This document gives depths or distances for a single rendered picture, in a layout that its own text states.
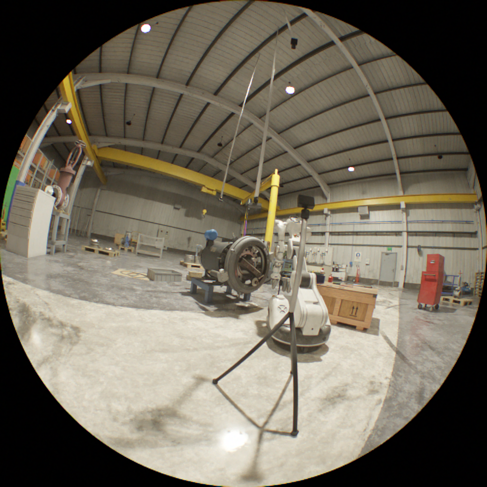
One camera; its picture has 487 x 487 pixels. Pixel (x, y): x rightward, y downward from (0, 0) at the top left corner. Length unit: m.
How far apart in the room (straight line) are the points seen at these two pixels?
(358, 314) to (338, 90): 8.60
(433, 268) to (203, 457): 4.45
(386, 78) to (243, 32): 5.88
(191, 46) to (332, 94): 6.41
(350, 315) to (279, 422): 1.67
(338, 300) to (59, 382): 2.53
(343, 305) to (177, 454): 2.11
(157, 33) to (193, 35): 1.41
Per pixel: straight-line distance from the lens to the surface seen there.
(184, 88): 9.05
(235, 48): 8.05
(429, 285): 4.44
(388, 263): 11.99
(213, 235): 2.54
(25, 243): 3.68
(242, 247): 1.94
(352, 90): 9.13
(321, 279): 2.48
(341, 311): 2.25
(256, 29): 7.72
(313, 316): 1.28
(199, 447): 0.75
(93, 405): 0.89
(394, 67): 9.17
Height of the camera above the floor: 0.70
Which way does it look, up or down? 5 degrees up
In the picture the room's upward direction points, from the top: 9 degrees clockwise
